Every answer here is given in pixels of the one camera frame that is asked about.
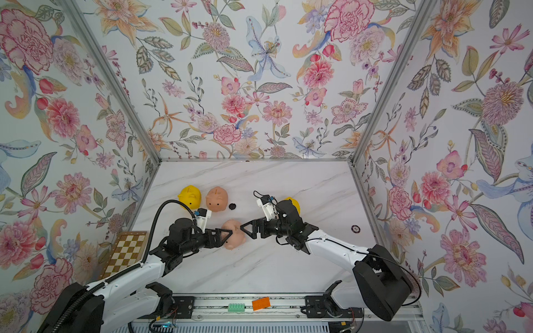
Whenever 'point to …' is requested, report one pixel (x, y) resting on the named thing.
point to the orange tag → (261, 304)
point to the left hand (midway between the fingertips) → (228, 232)
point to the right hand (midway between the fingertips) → (248, 223)
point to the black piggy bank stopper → (232, 206)
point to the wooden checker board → (128, 250)
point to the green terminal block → (237, 307)
